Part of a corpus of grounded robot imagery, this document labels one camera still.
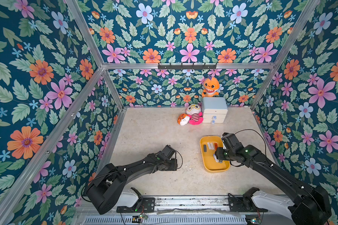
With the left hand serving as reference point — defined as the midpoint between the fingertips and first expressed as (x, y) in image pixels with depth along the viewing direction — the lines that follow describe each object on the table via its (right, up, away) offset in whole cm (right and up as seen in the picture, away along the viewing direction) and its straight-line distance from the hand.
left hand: (176, 165), depth 86 cm
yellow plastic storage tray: (+21, 0, +1) cm, 21 cm away
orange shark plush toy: (+24, +52, +10) cm, 58 cm away
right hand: (+25, +9, -5) cm, 27 cm away
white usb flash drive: (+24, +10, +9) cm, 27 cm away
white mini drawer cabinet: (+27, +36, +12) cm, 46 cm away
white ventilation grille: (+23, -22, -16) cm, 36 cm away
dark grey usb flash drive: (+19, +9, +10) cm, 23 cm away
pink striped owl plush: (+14, +35, +22) cm, 43 cm away
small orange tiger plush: (+5, +29, +18) cm, 34 cm away
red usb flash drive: (+27, +10, +9) cm, 30 cm away
